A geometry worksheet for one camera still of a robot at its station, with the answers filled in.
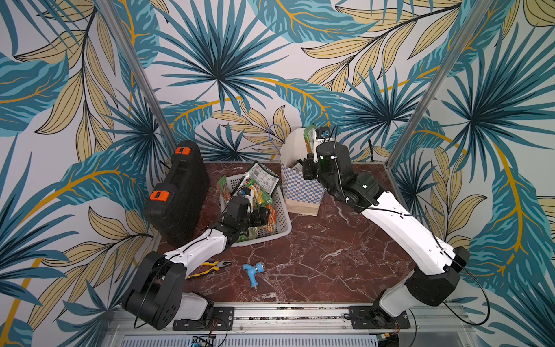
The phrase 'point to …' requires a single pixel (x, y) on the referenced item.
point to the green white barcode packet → (266, 178)
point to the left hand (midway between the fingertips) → (263, 213)
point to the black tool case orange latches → (178, 208)
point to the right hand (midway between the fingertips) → (311, 153)
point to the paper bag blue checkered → (303, 196)
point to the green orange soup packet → (222, 186)
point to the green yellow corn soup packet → (261, 197)
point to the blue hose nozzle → (260, 267)
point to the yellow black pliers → (217, 266)
